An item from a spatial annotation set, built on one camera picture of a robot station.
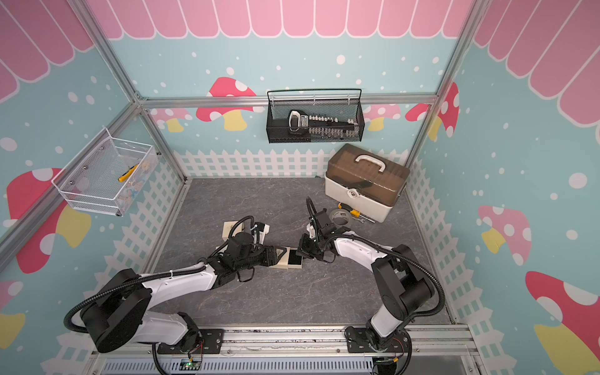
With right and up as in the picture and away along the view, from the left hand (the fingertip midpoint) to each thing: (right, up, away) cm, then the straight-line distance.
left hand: (281, 254), depth 85 cm
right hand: (+5, +1, +2) cm, 5 cm away
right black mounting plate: (+25, -26, -11) cm, 38 cm away
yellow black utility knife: (-50, +27, -9) cm, 58 cm away
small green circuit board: (-29, -32, -12) cm, 45 cm away
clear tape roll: (+24, +12, +18) cm, 32 cm away
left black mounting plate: (-21, -26, -11) cm, 35 cm away
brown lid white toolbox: (+32, +27, +5) cm, 42 cm away
